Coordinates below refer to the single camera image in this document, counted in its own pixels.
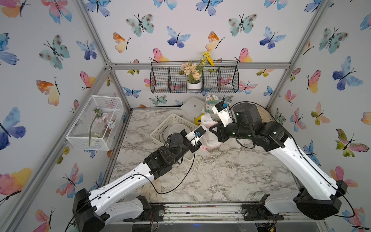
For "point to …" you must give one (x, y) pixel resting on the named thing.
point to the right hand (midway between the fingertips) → (211, 127)
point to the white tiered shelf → (194, 106)
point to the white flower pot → (196, 86)
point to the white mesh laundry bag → (209, 137)
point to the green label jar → (210, 101)
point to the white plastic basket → (173, 119)
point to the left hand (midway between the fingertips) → (199, 127)
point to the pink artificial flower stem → (98, 116)
